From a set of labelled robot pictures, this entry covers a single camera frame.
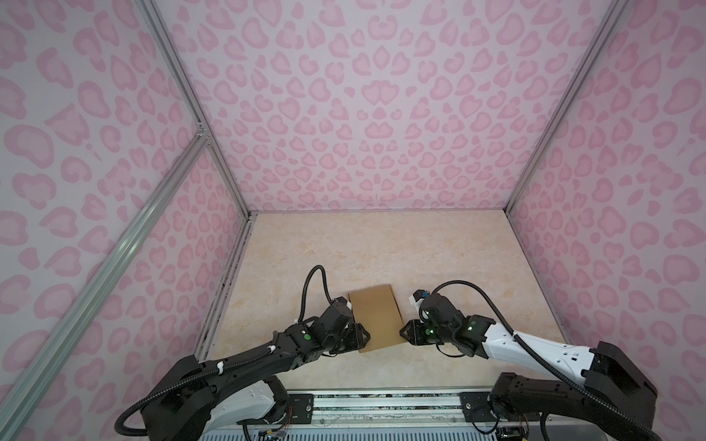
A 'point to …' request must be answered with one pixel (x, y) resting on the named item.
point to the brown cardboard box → (378, 311)
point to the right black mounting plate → (475, 407)
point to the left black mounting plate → (300, 412)
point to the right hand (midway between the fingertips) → (402, 334)
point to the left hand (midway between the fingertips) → (369, 336)
